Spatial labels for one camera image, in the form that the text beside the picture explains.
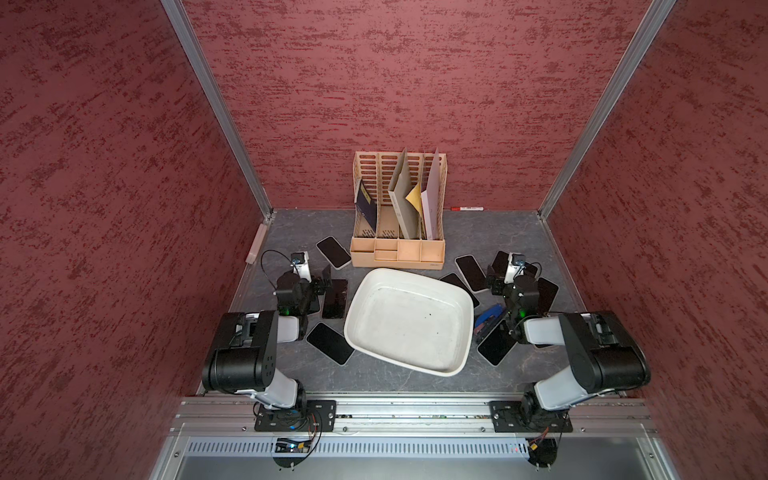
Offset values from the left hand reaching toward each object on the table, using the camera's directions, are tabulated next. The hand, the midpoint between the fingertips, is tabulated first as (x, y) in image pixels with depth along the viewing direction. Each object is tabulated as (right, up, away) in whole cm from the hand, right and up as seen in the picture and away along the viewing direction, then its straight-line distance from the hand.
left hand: (316, 270), depth 94 cm
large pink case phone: (+55, -20, -10) cm, 60 cm away
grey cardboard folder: (+27, +26, -4) cm, 38 cm away
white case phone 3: (+3, +5, +14) cm, 15 cm away
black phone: (+46, -4, +7) cm, 47 cm away
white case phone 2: (+74, -1, +11) cm, 75 cm away
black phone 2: (+77, -8, +3) cm, 77 cm away
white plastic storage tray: (+32, -15, -2) cm, 35 cm away
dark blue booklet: (+15, +22, +13) cm, 30 cm away
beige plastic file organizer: (+24, +7, +7) cm, 26 cm away
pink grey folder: (+39, +24, +13) cm, 48 cm away
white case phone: (+52, -2, +7) cm, 53 cm away
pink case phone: (+7, -19, -13) cm, 24 cm away
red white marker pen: (+56, +23, +29) cm, 67 cm away
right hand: (+61, 0, 0) cm, 61 cm away
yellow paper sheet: (+32, +23, -4) cm, 39 cm away
